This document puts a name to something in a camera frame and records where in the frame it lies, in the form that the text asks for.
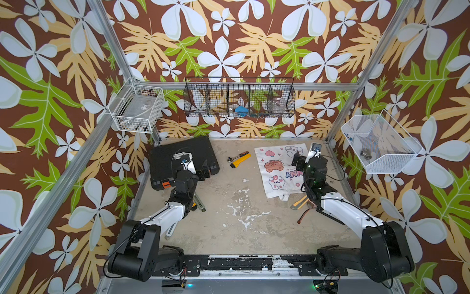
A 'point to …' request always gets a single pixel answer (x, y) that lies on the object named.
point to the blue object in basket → (242, 111)
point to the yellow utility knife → (238, 162)
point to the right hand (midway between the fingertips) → (306, 152)
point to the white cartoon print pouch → (280, 177)
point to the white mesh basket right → (382, 145)
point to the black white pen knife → (171, 230)
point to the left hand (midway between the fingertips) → (196, 159)
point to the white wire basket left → (134, 108)
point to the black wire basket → (238, 97)
